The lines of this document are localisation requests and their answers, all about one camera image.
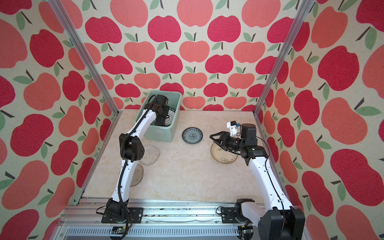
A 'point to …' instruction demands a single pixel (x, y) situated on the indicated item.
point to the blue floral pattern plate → (192, 135)
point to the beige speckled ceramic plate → (221, 155)
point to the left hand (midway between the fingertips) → (170, 114)
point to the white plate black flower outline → (169, 120)
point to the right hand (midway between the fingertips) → (215, 138)
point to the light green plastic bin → (168, 133)
